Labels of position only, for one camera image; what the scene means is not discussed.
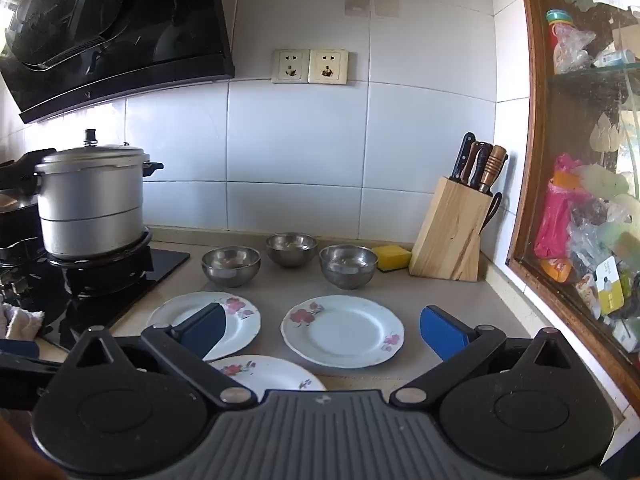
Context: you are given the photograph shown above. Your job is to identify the white floral plate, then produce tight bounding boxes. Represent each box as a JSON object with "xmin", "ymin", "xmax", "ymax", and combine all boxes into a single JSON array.
[
  {"xmin": 280, "ymin": 295, "xmax": 405, "ymax": 369},
  {"xmin": 146, "ymin": 291, "xmax": 262, "ymax": 361},
  {"xmin": 207, "ymin": 355, "xmax": 327, "ymax": 392}
]

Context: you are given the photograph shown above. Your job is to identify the white cloth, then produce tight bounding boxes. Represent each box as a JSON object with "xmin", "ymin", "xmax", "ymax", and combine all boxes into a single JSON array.
[{"xmin": 0, "ymin": 302, "xmax": 45, "ymax": 342}]

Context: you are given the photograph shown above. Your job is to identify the light wooden handled knife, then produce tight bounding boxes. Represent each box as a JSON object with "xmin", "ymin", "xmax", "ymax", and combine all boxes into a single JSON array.
[{"xmin": 479, "ymin": 145, "xmax": 508, "ymax": 195}]

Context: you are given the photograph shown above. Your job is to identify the wooden glass door cabinet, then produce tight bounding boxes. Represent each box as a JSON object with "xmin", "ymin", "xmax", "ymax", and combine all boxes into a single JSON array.
[{"xmin": 505, "ymin": 0, "xmax": 640, "ymax": 411}]

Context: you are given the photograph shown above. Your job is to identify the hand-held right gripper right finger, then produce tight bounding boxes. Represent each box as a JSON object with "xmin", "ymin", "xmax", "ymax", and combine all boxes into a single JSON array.
[{"xmin": 389, "ymin": 306, "xmax": 583, "ymax": 407}]

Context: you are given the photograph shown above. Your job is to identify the beige wall socket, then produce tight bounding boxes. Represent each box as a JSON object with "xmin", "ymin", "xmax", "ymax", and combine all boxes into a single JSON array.
[
  {"xmin": 271, "ymin": 49, "xmax": 311, "ymax": 84},
  {"xmin": 308, "ymin": 49, "xmax": 349, "ymax": 85}
]

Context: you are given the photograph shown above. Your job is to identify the black glass gas stove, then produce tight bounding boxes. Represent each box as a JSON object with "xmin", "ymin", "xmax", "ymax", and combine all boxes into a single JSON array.
[{"xmin": 0, "ymin": 227, "xmax": 192, "ymax": 356}]

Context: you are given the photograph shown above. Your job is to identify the aluminium pressure cooker pot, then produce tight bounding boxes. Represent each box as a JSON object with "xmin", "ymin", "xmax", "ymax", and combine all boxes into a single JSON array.
[{"xmin": 34, "ymin": 129, "xmax": 165, "ymax": 261}]

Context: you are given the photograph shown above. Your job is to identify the yellow white packet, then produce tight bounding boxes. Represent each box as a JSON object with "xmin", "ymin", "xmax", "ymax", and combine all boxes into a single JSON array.
[{"xmin": 595, "ymin": 255, "xmax": 632, "ymax": 316}]

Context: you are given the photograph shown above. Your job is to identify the black scissors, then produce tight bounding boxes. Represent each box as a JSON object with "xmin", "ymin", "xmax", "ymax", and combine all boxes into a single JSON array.
[{"xmin": 479, "ymin": 191, "xmax": 502, "ymax": 236}]

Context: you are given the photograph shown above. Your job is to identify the yellow green sponge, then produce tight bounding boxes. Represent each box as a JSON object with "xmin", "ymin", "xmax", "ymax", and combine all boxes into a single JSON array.
[{"xmin": 371, "ymin": 245, "xmax": 413, "ymax": 273}]

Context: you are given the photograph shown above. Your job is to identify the plastic bottle with colourful cap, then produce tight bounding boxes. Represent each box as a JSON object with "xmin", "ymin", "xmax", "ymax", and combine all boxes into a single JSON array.
[{"xmin": 546, "ymin": 9, "xmax": 596, "ymax": 75}]

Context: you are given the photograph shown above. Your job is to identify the small white bottle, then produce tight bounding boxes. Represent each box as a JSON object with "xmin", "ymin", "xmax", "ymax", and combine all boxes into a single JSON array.
[{"xmin": 592, "ymin": 49, "xmax": 637, "ymax": 68}]

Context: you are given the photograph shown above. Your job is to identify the pink plastic bag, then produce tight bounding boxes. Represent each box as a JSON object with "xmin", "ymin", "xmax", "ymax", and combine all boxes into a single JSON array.
[{"xmin": 534, "ymin": 155, "xmax": 581, "ymax": 261}]

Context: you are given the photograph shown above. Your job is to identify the orange packet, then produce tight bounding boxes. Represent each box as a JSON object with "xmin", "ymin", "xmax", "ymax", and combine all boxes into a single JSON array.
[{"xmin": 540, "ymin": 257, "xmax": 573, "ymax": 283}]

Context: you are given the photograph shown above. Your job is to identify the person's left forearm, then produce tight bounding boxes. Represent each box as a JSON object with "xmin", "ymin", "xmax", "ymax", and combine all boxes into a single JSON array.
[{"xmin": 0, "ymin": 405, "xmax": 68, "ymax": 480}]

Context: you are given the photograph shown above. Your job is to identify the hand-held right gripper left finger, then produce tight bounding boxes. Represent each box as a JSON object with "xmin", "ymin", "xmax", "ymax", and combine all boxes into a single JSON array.
[{"xmin": 65, "ymin": 302, "xmax": 258, "ymax": 408}]

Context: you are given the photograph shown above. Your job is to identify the dark ribbed handled knife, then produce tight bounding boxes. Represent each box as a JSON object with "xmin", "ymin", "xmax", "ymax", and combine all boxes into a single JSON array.
[{"xmin": 470, "ymin": 142, "xmax": 493, "ymax": 191}]

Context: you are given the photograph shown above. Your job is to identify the black handled knife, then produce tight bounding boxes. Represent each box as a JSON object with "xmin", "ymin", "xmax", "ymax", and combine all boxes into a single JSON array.
[{"xmin": 449, "ymin": 132, "xmax": 476, "ymax": 183}]

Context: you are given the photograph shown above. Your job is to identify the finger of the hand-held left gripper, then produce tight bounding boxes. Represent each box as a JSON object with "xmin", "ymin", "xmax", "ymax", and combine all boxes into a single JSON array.
[
  {"xmin": 0, "ymin": 360, "xmax": 66, "ymax": 411},
  {"xmin": 0, "ymin": 338, "xmax": 40, "ymax": 361}
]

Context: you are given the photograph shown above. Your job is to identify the brown handled knife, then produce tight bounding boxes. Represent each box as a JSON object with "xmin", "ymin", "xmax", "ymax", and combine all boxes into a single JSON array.
[{"xmin": 460, "ymin": 141, "xmax": 483, "ymax": 186}]

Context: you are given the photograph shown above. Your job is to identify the wooden knife block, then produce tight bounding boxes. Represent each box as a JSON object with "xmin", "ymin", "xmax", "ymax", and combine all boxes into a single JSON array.
[{"xmin": 409, "ymin": 176, "xmax": 493, "ymax": 282}]

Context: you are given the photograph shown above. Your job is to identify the black range hood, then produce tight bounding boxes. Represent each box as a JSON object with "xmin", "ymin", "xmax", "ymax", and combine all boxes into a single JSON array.
[{"xmin": 0, "ymin": 0, "xmax": 236, "ymax": 125}]

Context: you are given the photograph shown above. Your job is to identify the stainless steel bowl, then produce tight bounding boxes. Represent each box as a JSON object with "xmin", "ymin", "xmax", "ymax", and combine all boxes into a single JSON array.
[
  {"xmin": 319, "ymin": 244, "xmax": 379, "ymax": 290},
  {"xmin": 265, "ymin": 232, "xmax": 319, "ymax": 268},
  {"xmin": 201, "ymin": 245, "xmax": 262, "ymax": 288}
]

